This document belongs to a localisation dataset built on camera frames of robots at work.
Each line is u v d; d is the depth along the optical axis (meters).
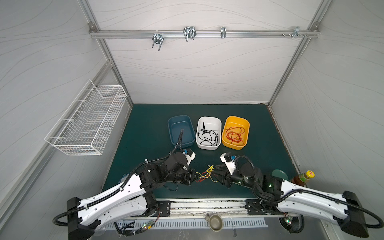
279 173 0.75
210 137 1.01
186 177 0.59
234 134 1.02
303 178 0.69
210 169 0.72
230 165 0.62
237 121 1.06
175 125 1.05
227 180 0.62
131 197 0.46
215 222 0.69
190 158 0.64
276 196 0.54
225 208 0.75
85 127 0.68
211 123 1.06
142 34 0.82
